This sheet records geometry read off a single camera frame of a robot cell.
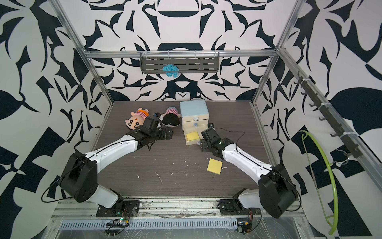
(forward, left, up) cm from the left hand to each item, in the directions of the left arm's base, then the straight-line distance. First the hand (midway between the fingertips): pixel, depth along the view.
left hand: (167, 129), depth 88 cm
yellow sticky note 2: (-19, -27, -13) cm, 35 cm away
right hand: (-7, -23, -3) cm, 25 cm away
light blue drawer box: (+7, -17, +2) cm, 18 cm away
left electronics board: (-43, +20, -13) cm, 49 cm away
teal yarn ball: (+29, -3, +22) cm, 36 cm away
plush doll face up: (+11, +21, -4) cm, 24 cm away
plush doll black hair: (+15, -1, -8) cm, 17 cm away
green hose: (-42, -61, +17) cm, 76 cm away
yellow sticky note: (+2, -15, -12) cm, 19 cm away
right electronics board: (-47, -38, -15) cm, 63 cm away
